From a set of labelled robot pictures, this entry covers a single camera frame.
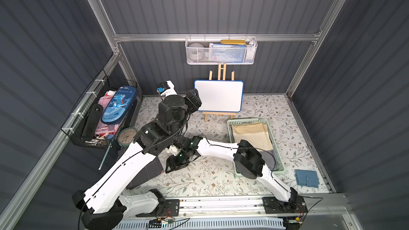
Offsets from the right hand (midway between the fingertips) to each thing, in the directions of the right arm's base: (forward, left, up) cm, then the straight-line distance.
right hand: (171, 167), depth 81 cm
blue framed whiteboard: (+36, -26, +16) cm, 48 cm away
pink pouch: (+6, +24, +26) cm, 36 cm away
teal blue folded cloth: (-4, -70, -4) cm, 71 cm away
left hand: (+14, -14, +39) cm, 44 cm away
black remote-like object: (+8, +28, +30) cm, 41 cm away
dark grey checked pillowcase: (+1, +11, -3) cm, 11 cm away
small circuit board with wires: (-23, +4, -7) cm, 24 cm away
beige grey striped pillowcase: (+19, -47, +1) cm, 51 cm away
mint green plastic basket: (+2, -56, -1) cm, 56 cm away
